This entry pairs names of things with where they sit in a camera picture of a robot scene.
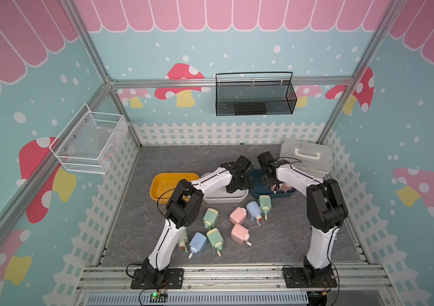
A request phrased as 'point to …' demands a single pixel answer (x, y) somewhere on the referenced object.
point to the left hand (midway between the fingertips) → (244, 189)
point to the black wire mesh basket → (242, 94)
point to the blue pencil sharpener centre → (254, 211)
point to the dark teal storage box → (259, 189)
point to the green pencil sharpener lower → (216, 240)
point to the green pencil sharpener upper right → (265, 201)
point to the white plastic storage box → (221, 195)
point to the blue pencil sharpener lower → (197, 243)
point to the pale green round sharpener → (184, 241)
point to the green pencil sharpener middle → (210, 218)
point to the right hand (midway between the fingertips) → (278, 178)
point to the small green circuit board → (157, 298)
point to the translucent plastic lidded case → (313, 159)
